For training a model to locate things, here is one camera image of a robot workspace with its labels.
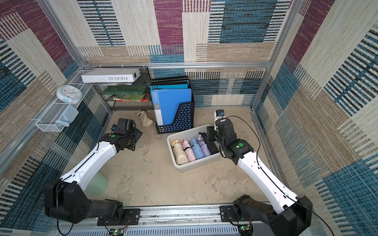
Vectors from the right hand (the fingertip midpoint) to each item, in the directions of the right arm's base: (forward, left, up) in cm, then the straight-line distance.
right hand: (212, 125), depth 76 cm
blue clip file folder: (+19, +26, -1) cm, 32 cm away
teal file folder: (+28, +23, +4) cm, 37 cm away
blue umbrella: (-5, +7, -18) cm, 20 cm away
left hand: (+2, +41, -10) cm, 42 cm away
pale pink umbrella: (-5, +12, -17) cm, 22 cm away
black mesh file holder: (+16, +15, -12) cm, 25 cm away
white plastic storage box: (+6, +12, -16) cm, 21 cm away
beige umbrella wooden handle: (-9, +17, -15) cm, 25 cm away
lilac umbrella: (-2, +4, -17) cm, 18 cm away
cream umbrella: (+20, +43, -20) cm, 51 cm away
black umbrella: (-1, -1, -17) cm, 17 cm away
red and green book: (+29, +50, -5) cm, 58 cm away
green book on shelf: (+29, +52, +1) cm, 60 cm away
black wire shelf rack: (+33, +40, +6) cm, 52 cm away
